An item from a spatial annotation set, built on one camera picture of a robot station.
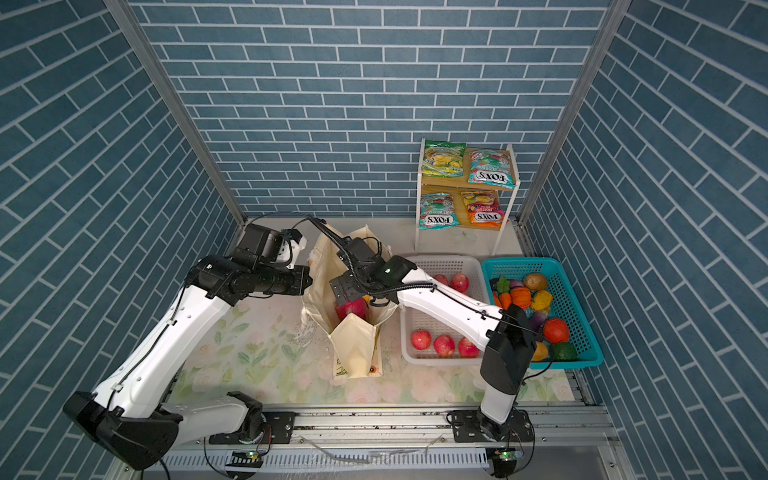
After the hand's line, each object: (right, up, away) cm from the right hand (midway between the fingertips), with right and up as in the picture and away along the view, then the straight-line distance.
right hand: (346, 278), depth 79 cm
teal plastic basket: (+65, -9, +12) cm, 67 cm away
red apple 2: (+27, -19, +4) cm, 33 cm away
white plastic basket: (+23, -18, +6) cm, 30 cm away
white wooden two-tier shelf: (+39, +30, +32) cm, 59 cm away
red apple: (+20, -18, +4) cm, 27 cm away
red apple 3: (+33, -20, +4) cm, 39 cm away
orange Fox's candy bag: (+42, +21, +20) cm, 52 cm away
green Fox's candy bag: (+27, +20, +20) cm, 39 cm away
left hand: (-7, 0, -6) cm, 9 cm away
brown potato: (+59, -3, +17) cm, 61 cm away
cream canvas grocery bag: (+3, -17, -3) cm, 17 cm away
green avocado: (+59, -20, +1) cm, 62 cm away
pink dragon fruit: (+2, -9, +6) cm, 11 cm away
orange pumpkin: (+53, -8, +15) cm, 56 cm away
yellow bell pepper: (+60, -9, +15) cm, 62 cm away
